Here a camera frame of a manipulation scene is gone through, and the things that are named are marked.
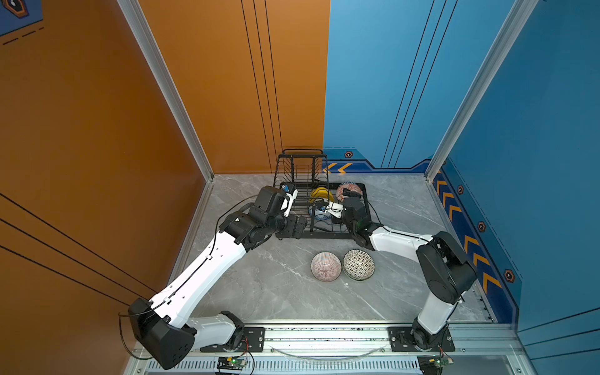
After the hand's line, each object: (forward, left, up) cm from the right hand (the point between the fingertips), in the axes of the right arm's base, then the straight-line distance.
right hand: (342, 196), depth 92 cm
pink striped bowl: (-23, +7, -14) cm, 28 cm away
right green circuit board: (-53, -27, -16) cm, 61 cm away
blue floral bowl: (-1, +8, -14) cm, 16 cm away
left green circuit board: (-53, +38, -17) cm, 67 cm away
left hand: (-17, +18, +10) cm, 26 cm away
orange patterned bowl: (+11, -4, -6) cm, 13 cm away
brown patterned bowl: (-23, -5, -13) cm, 27 cm away
